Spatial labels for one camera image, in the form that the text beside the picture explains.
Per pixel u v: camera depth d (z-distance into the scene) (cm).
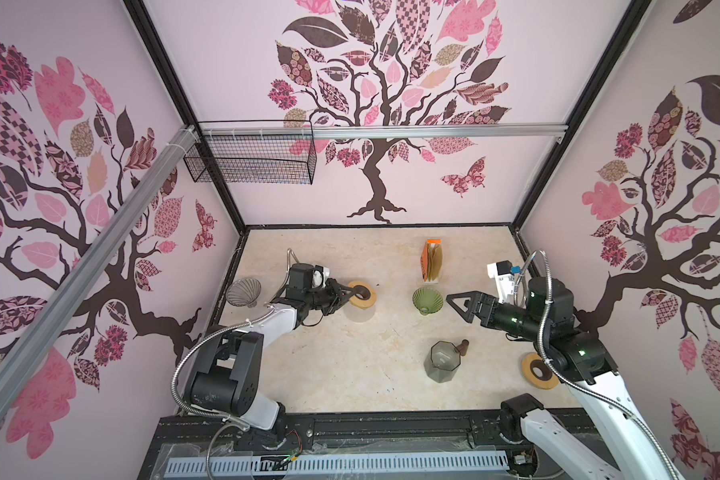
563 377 45
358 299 86
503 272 60
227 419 49
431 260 101
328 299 79
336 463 70
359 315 93
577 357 45
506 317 57
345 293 85
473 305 57
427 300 90
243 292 96
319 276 76
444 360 90
